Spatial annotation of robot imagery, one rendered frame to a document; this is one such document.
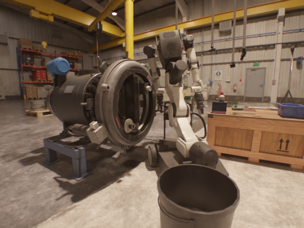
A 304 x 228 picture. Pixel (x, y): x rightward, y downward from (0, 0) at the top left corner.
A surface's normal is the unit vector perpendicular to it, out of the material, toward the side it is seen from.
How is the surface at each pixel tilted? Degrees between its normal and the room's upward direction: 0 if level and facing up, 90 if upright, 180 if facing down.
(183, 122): 37
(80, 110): 98
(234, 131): 90
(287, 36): 90
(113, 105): 90
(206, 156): 65
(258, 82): 90
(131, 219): 0
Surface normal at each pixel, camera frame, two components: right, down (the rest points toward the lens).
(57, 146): -0.48, 0.14
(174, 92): 0.18, -0.43
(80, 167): 0.88, 0.07
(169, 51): -0.07, -0.02
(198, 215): -0.19, 0.16
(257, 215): 0.00, -0.99
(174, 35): -0.11, -0.28
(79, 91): -0.44, -0.26
